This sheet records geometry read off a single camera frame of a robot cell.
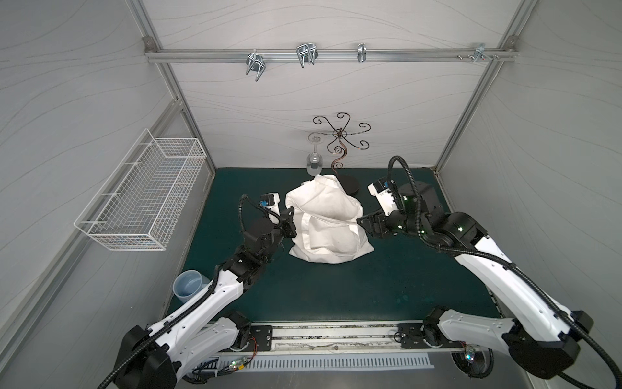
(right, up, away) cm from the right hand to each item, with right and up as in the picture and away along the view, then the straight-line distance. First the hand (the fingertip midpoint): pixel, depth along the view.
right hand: (365, 215), depth 68 cm
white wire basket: (-64, +4, +2) cm, 64 cm away
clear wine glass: (-15, +19, +27) cm, 36 cm away
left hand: (-21, +1, +7) cm, 22 cm away
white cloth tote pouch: (-11, -2, +4) cm, 12 cm away
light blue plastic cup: (-58, -25, +14) cm, 65 cm away
